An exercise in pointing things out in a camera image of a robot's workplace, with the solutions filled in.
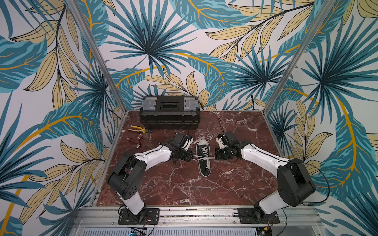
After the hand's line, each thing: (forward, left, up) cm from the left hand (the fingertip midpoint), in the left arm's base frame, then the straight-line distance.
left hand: (189, 157), depth 90 cm
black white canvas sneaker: (0, -9, 0) cm, 9 cm away
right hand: (+1, -16, +1) cm, 16 cm away
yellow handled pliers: (+23, +34, -4) cm, 42 cm away
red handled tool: (+13, +35, -3) cm, 38 cm away
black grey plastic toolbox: (+25, +13, +13) cm, 31 cm away
